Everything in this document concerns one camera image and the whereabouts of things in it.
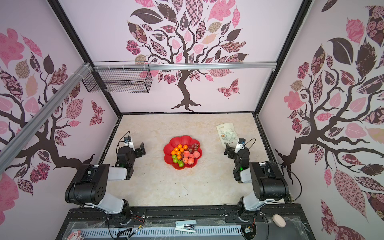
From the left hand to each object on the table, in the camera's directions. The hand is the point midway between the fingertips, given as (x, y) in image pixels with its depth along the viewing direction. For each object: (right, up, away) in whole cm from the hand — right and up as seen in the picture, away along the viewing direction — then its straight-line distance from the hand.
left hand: (136, 145), depth 94 cm
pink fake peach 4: (+36, -7, -3) cm, 36 cm away
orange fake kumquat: (+31, -2, +4) cm, 31 cm away
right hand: (+64, +2, -2) cm, 64 cm away
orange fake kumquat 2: (+27, -1, +4) cm, 28 cm away
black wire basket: (-27, +50, +28) cm, 63 cm away
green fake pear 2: (+26, -9, -2) cm, 27 cm away
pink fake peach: (+33, -5, -4) cm, 33 cm away
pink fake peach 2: (+39, -5, -3) cm, 39 cm away
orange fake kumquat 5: (+27, -5, +1) cm, 28 cm away
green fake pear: (+30, -12, -6) cm, 33 cm away
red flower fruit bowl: (+30, +2, +6) cm, 30 cm away
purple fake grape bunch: (+37, -1, 0) cm, 37 cm away
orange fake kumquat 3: (+29, -4, +3) cm, 30 cm away
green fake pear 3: (+29, -10, -4) cm, 31 cm away
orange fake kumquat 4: (+24, -5, +1) cm, 24 cm away
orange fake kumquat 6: (+28, -7, -2) cm, 29 cm away
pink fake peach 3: (+32, -9, -4) cm, 33 cm away
